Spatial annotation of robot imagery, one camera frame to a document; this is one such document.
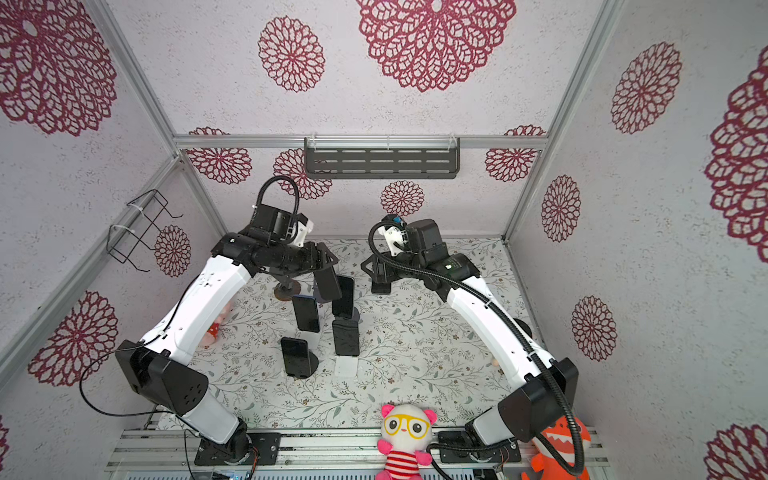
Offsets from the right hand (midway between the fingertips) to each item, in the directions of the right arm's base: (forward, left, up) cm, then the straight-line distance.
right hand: (371, 258), depth 73 cm
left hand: (+1, +12, -5) cm, 13 cm away
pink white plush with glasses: (-32, -9, -24) cm, 41 cm away
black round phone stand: (-14, +18, -31) cm, 38 cm away
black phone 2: (-5, +11, -6) cm, 14 cm away
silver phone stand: (-7, +20, -31) cm, 37 cm away
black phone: (+14, 0, -32) cm, 35 cm away
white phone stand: (-15, +8, -32) cm, 36 cm away
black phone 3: (-4, +10, -35) cm, 36 cm away
